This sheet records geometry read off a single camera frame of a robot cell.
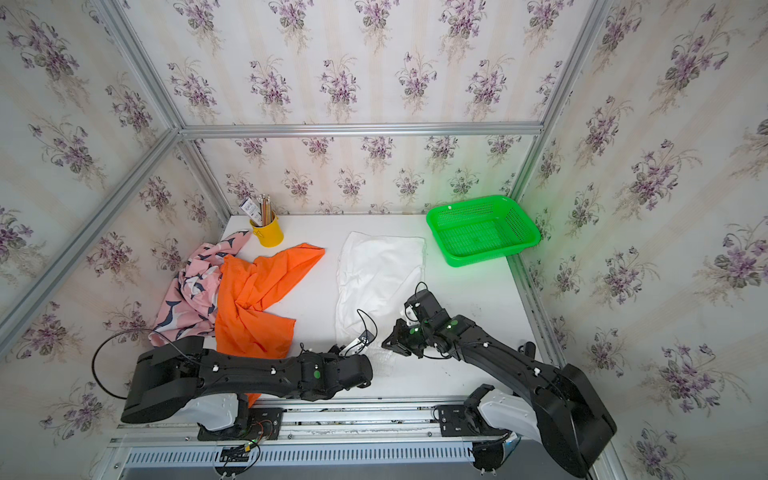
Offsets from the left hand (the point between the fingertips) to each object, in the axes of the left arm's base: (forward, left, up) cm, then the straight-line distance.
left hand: (359, 363), depth 81 cm
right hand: (+2, -7, +6) cm, 10 cm away
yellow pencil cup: (+43, +34, +5) cm, 55 cm away
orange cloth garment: (+21, +36, +5) cm, 42 cm away
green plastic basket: (+51, -43, 0) cm, 66 cm away
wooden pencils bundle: (+50, +35, +11) cm, 62 cm away
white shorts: (+29, -5, -1) cm, 29 cm away
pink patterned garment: (+17, +52, +2) cm, 55 cm away
